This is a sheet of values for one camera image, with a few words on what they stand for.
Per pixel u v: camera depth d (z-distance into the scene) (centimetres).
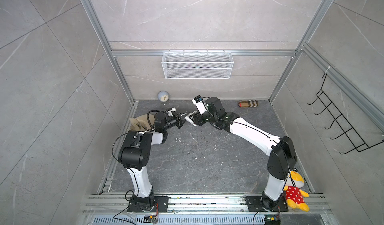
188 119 82
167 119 80
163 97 114
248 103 114
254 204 73
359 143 59
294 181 75
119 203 75
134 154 51
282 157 47
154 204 73
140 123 102
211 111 65
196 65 101
